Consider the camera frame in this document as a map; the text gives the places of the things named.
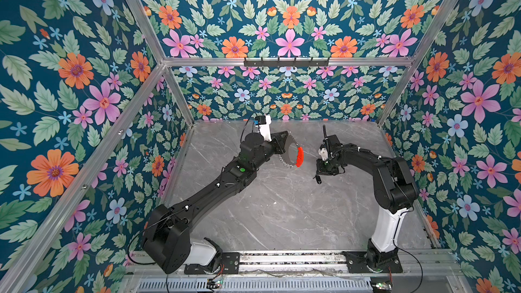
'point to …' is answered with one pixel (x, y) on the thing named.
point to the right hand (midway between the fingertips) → (318, 170)
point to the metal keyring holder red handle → (300, 157)
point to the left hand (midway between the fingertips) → (292, 128)
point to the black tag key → (318, 179)
